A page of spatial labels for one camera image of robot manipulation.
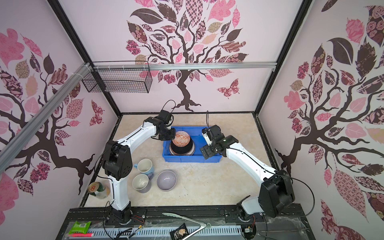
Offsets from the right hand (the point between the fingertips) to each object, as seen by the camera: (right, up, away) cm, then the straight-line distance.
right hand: (211, 145), depth 84 cm
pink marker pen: (-63, -40, -16) cm, 76 cm away
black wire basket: (-59, +43, +10) cm, 74 cm away
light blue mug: (-39, -13, +2) cm, 41 cm away
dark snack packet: (-17, -39, -16) cm, 46 cm away
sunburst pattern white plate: (-13, -6, +9) cm, 17 cm away
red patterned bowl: (-19, +3, +13) cm, 23 cm away
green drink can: (-60, -19, -11) cm, 64 cm away
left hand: (-23, +3, +9) cm, 25 cm away
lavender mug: (-40, -21, -1) cm, 45 cm away
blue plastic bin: (-9, +4, +22) cm, 24 cm away
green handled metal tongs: (-6, -37, -15) cm, 40 cm away
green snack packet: (-65, -37, -15) cm, 76 cm away
